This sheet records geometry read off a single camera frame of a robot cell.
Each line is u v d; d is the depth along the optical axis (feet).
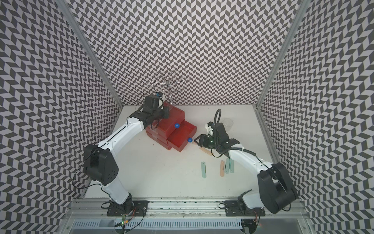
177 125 2.73
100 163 1.48
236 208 2.20
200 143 2.43
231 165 2.88
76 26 2.58
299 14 2.28
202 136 2.44
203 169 2.83
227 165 2.84
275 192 1.35
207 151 3.09
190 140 2.82
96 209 2.38
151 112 2.18
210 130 2.55
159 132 2.70
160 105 2.35
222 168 2.82
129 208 2.23
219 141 2.13
